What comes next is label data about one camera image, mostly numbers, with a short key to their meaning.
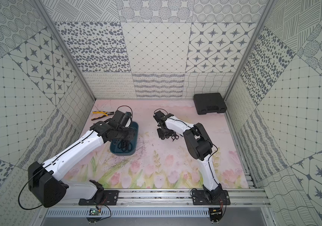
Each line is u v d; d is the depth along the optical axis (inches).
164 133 34.1
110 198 28.9
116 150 35.5
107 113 43.5
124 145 36.5
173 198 30.1
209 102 46.5
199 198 28.8
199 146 21.8
